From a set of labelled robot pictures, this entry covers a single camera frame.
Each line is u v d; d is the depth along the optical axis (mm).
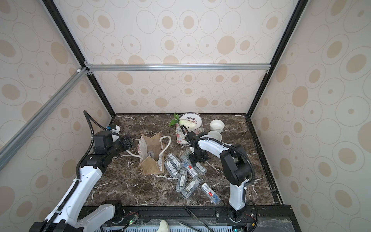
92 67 900
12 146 519
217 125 1100
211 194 794
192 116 1166
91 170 502
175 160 921
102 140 564
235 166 495
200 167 894
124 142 685
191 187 814
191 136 778
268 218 739
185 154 946
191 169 884
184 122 1096
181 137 1058
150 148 975
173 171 873
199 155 799
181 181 836
